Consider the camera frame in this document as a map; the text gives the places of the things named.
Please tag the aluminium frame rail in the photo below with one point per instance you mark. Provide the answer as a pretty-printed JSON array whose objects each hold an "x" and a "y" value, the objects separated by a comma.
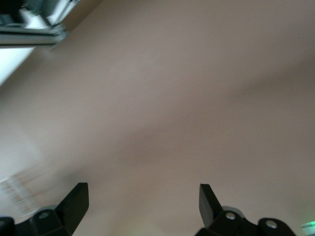
[{"x": 29, "y": 37}]

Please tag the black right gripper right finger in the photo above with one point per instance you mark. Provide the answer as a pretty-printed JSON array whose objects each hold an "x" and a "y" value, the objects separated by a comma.
[{"x": 211, "y": 216}]

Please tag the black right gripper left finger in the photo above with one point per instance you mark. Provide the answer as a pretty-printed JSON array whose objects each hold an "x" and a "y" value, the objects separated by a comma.
[{"x": 71, "y": 211}]

